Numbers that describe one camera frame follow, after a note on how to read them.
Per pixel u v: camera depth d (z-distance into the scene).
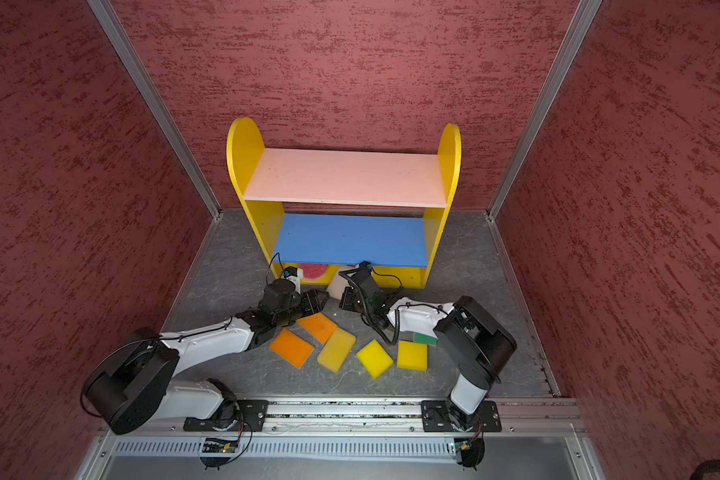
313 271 0.98
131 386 0.43
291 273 0.80
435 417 0.74
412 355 0.83
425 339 0.87
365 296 0.69
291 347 0.85
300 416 0.76
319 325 0.88
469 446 0.71
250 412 0.75
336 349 0.86
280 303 0.69
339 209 1.26
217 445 0.73
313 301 0.78
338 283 0.95
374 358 0.83
